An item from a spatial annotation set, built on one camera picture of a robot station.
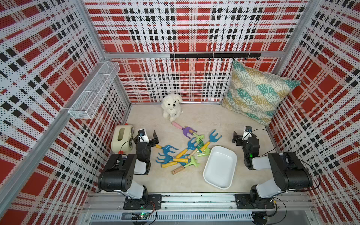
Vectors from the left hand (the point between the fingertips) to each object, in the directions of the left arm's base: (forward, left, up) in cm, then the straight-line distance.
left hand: (149, 131), depth 91 cm
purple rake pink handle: (+8, -24, -10) cm, 27 cm away
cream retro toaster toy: (-5, +17, -1) cm, 18 cm away
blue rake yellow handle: (0, -43, -10) cm, 44 cm away
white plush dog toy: (+18, -13, +6) cm, 23 cm away
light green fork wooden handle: (-10, -38, -11) cm, 40 cm away
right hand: (+1, -63, -2) cm, 63 cm away
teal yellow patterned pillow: (+19, -71, +14) cm, 75 cm away
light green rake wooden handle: (-17, -28, -9) cm, 34 cm away
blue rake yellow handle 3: (-5, -27, -10) cm, 29 cm away
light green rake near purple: (-3, -33, -6) cm, 34 cm away
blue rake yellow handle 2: (-16, -12, -8) cm, 22 cm away
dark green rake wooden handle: (-6, -34, -8) cm, 36 cm away
